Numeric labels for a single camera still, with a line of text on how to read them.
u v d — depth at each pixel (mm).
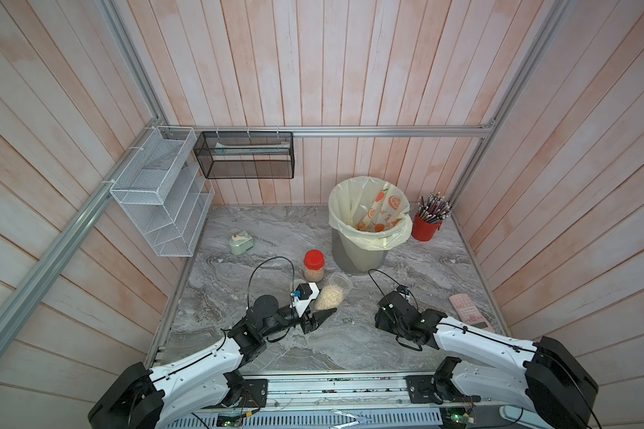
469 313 879
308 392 755
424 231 1064
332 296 687
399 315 656
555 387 412
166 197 711
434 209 982
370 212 969
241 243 1006
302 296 610
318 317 648
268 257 1040
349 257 940
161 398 421
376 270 993
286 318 647
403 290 781
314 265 873
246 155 1050
